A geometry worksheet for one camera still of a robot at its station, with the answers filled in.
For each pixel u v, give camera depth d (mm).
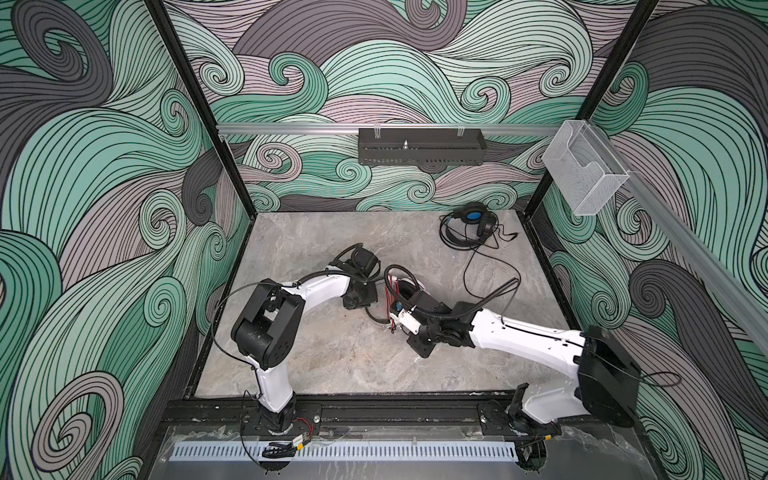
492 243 1102
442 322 621
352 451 697
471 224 1150
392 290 911
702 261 570
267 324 497
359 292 781
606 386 397
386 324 848
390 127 930
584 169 780
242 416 727
